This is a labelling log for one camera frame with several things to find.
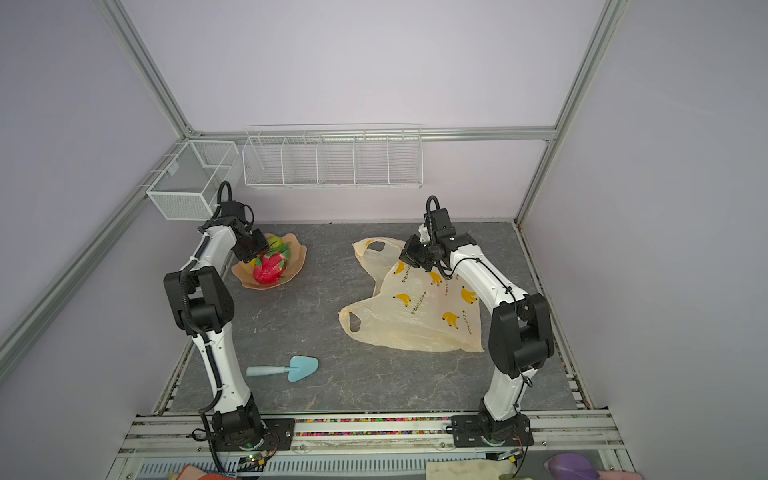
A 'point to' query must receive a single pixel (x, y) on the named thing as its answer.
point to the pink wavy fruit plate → (296, 260)
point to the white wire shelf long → (334, 155)
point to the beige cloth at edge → (469, 469)
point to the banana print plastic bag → (414, 308)
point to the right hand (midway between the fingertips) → (399, 257)
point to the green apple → (275, 242)
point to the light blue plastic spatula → (299, 368)
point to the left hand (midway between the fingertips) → (266, 248)
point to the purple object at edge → (571, 466)
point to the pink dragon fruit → (269, 268)
